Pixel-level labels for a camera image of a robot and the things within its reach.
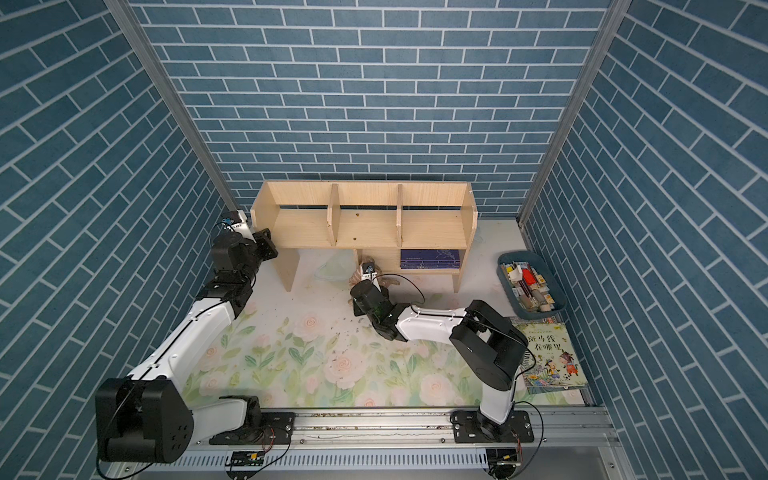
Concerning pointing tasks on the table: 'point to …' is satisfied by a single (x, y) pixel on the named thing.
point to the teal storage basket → (532, 289)
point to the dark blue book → (429, 259)
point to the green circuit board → (245, 459)
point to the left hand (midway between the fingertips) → (276, 229)
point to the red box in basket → (528, 276)
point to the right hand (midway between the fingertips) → (363, 291)
